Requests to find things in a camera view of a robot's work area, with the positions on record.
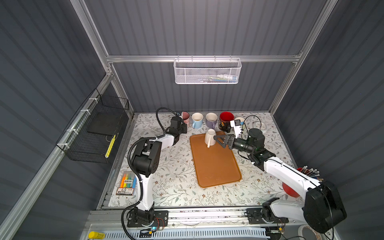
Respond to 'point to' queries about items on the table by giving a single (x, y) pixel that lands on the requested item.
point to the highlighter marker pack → (127, 183)
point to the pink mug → (185, 116)
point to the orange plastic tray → (215, 165)
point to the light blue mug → (197, 119)
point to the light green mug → (241, 120)
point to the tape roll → (300, 232)
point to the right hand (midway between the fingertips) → (218, 139)
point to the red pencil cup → (312, 172)
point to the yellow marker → (94, 234)
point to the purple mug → (211, 119)
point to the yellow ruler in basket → (108, 151)
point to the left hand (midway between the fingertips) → (182, 122)
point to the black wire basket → (89, 136)
